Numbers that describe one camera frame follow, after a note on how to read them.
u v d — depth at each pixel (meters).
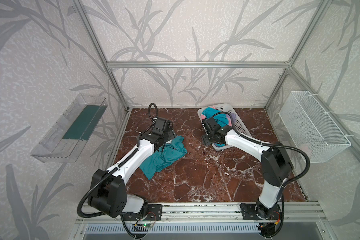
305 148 0.74
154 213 0.72
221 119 0.97
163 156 0.90
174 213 0.75
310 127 0.64
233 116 1.02
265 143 0.51
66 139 0.64
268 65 0.94
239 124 1.00
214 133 0.68
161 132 0.64
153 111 1.19
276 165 0.47
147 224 0.71
